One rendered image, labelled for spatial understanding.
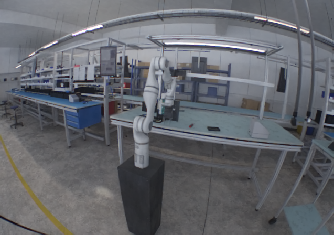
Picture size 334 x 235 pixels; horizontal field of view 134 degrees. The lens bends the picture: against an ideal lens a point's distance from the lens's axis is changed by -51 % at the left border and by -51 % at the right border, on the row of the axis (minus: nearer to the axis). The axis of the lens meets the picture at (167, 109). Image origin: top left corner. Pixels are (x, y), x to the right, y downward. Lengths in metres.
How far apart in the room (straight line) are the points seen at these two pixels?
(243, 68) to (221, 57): 0.93
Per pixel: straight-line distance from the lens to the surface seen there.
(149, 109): 0.82
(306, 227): 1.78
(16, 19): 5.95
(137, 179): 0.92
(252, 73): 5.69
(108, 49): 2.48
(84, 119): 2.61
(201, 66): 3.20
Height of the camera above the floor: 1.40
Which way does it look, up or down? 12 degrees down
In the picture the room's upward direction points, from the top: 4 degrees clockwise
